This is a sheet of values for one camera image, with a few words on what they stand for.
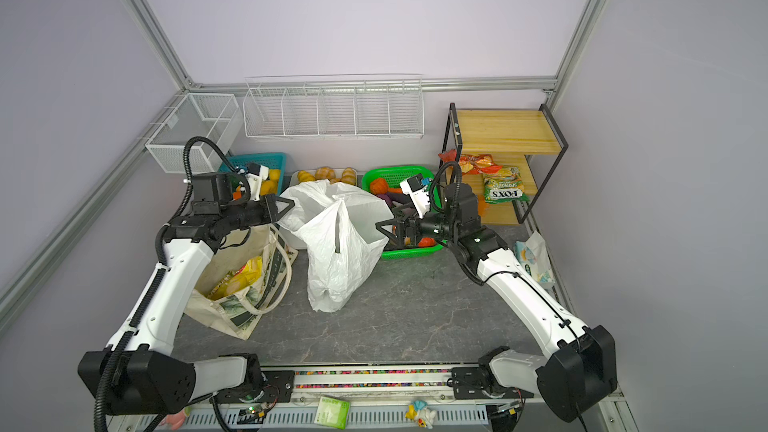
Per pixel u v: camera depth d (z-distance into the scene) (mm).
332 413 683
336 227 658
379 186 1074
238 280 754
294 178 1192
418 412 677
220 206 568
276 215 655
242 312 725
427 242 938
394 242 643
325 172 1174
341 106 1028
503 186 909
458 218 566
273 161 1152
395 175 1124
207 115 1011
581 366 386
